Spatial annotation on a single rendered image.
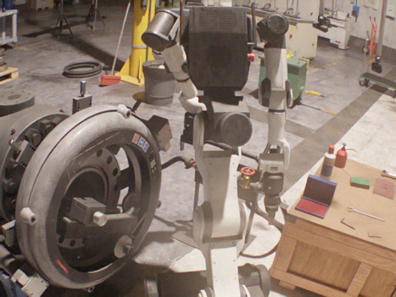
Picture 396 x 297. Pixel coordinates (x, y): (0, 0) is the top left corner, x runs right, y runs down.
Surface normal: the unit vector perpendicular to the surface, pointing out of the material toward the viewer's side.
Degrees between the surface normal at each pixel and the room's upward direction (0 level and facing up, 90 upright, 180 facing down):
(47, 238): 90
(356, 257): 90
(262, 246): 0
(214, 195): 53
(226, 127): 71
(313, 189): 83
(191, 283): 0
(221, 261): 47
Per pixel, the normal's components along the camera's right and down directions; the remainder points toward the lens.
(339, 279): -0.55, 0.33
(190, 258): 0.07, -0.90
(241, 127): 0.20, 0.12
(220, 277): 0.18, -0.29
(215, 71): -0.07, 0.37
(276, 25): -0.07, 0.12
